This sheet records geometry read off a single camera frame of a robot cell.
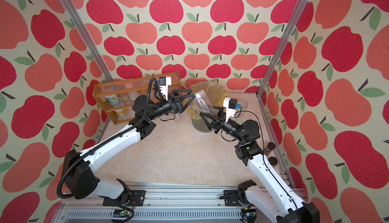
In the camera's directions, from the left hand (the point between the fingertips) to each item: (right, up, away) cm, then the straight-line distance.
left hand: (194, 99), depth 59 cm
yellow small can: (-50, -7, +44) cm, 67 cm away
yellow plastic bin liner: (+13, +5, +30) cm, 33 cm away
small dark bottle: (+42, -25, +23) cm, 54 cm away
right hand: (+5, -6, +2) cm, 8 cm away
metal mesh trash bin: (+4, -14, +36) cm, 39 cm away
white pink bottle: (-39, +5, +36) cm, 54 cm away
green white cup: (-50, +2, +33) cm, 60 cm away
